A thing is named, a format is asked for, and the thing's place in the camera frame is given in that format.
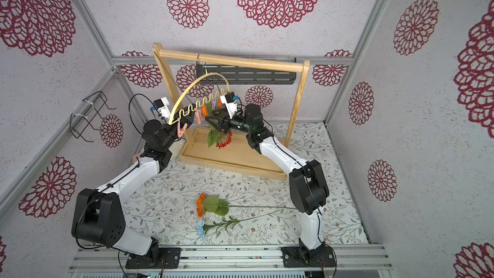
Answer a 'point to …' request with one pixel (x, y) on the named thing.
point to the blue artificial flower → (223, 222)
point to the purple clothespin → (213, 104)
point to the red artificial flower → (219, 138)
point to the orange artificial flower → (221, 206)
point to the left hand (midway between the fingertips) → (195, 106)
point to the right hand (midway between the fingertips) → (208, 113)
